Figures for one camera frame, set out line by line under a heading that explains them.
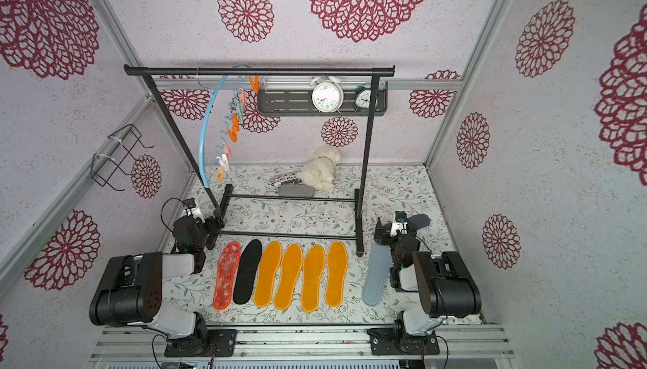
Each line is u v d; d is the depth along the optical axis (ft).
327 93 2.86
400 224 2.54
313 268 2.91
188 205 2.53
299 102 3.09
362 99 2.95
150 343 2.45
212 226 2.75
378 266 2.96
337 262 2.95
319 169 3.49
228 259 2.96
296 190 3.56
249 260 2.95
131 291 1.51
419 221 3.36
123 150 2.62
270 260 2.95
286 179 3.68
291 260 2.97
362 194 2.87
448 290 1.49
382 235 2.68
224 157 2.50
